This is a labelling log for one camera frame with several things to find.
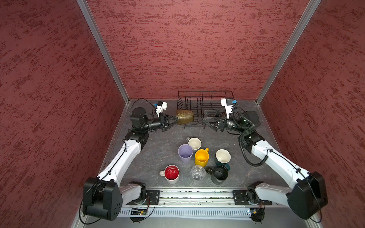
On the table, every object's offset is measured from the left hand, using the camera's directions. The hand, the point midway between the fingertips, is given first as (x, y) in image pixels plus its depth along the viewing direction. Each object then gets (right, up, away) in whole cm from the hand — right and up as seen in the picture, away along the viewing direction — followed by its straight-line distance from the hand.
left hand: (180, 123), depth 67 cm
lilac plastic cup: (+2, -19, +18) cm, 27 cm away
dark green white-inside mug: (+26, -22, +18) cm, 38 cm away
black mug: (+22, -31, +13) cm, 40 cm away
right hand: (+11, +2, -4) cm, 11 cm away
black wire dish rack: (+7, +12, +48) cm, 50 cm away
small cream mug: (+9, -14, +22) cm, 28 cm away
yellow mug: (+12, -23, +20) cm, 33 cm away
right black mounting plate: (+32, -41, +6) cm, 52 cm away
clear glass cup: (+10, -31, +14) cm, 35 cm away
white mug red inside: (-6, -31, +14) cm, 35 cm away
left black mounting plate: (-16, -41, +7) cm, 44 cm away
